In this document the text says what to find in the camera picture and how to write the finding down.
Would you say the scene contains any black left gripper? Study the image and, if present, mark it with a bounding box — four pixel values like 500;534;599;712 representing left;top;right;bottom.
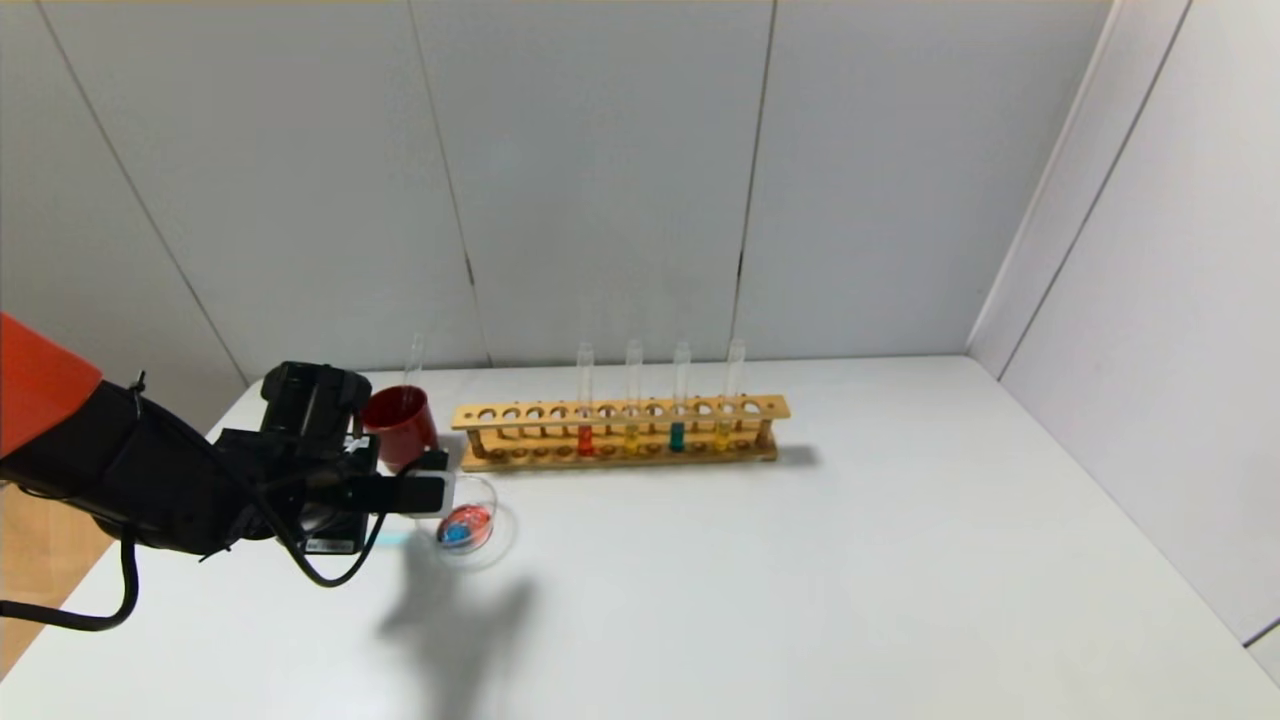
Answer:
290;432;381;555

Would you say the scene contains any yellow pigment test tube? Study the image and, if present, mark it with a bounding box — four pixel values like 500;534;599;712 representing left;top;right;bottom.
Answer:
714;338;747;452
625;339;645;455

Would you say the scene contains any wooden test tube rack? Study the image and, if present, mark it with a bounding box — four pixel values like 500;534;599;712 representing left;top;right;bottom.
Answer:
451;394;791;473

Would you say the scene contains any dark red cup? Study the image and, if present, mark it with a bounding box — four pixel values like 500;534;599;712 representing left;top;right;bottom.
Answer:
362;386;440;475

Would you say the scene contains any clear glass beaker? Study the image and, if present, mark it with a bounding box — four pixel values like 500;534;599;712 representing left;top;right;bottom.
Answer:
415;476;517;571

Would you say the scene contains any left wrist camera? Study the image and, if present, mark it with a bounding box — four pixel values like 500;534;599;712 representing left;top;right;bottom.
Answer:
298;507;367;558

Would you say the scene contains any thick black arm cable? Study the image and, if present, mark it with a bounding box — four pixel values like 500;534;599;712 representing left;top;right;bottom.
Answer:
0;540;138;634

